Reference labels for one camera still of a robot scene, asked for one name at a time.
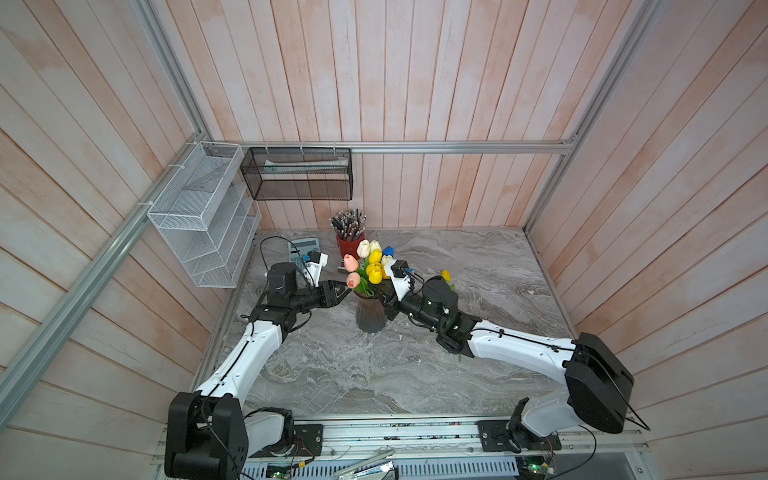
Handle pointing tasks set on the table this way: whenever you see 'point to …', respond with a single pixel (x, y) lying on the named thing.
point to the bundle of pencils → (348, 223)
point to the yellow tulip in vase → (376, 256)
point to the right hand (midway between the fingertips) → (370, 282)
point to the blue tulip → (389, 250)
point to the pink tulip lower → (353, 279)
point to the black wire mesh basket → (299, 173)
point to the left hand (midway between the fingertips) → (349, 291)
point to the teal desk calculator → (299, 247)
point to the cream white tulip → (374, 245)
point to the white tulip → (363, 248)
